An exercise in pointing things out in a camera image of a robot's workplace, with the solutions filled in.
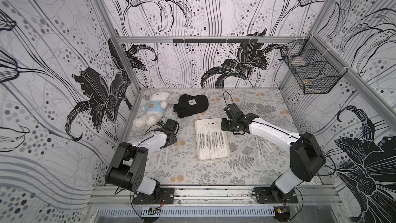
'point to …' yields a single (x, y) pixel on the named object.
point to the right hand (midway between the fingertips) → (223, 124)
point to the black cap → (187, 105)
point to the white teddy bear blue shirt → (153, 110)
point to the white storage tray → (212, 142)
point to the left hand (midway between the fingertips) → (170, 142)
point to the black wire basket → (316, 67)
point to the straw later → (224, 138)
